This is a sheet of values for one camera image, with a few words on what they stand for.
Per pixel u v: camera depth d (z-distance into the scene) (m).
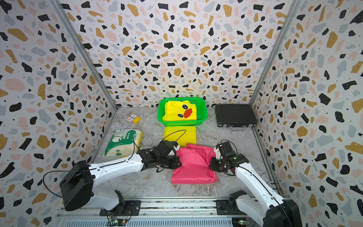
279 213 0.40
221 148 0.66
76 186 0.42
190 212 0.73
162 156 0.65
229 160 0.59
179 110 1.17
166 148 0.64
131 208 0.73
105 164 0.48
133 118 1.13
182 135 0.76
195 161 0.82
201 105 1.17
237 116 1.11
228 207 0.73
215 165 0.73
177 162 0.72
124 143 0.94
